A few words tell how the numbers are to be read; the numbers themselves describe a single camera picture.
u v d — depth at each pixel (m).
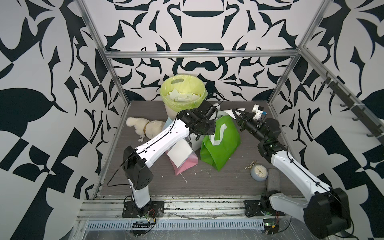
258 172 0.82
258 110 0.70
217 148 0.79
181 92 1.04
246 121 0.64
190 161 0.87
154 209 0.73
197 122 0.52
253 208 0.73
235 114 0.71
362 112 0.55
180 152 0.77
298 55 0.91
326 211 0.40
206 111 0.58
